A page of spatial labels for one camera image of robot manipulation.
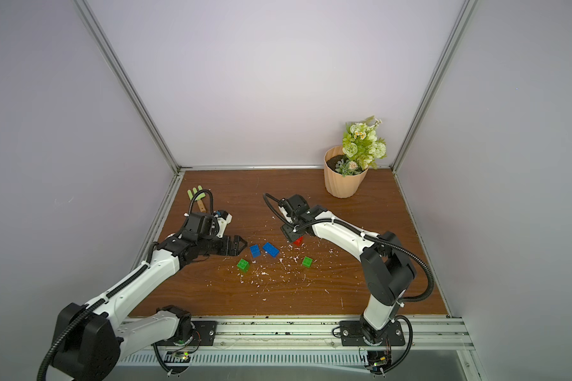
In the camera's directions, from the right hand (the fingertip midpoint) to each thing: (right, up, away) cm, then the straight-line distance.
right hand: (294, 225), depth 88 cm
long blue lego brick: (-9, -10, +2) cm, 14 cm away
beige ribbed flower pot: (+19, +15, +12) cm, 27 cm away
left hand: (-19, -5, -6) cm, 21 cm away
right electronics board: (+26, -39, -18) cm, 50 cm away
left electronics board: (-36, -38, -17) cm, 55 cm away
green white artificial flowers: (+27, +30, +2) cm, 40 cm away
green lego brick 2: (+5, -14, -1) cm, 15 cm away
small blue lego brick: (-15, -10, 0) cm, 18 cm away
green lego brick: (-19, -14, -3) cm, 24 cm away
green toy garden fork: (-43, +7, +17) cm, 46 cm away
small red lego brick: (+2, -7, +4) cm, 9 cm away
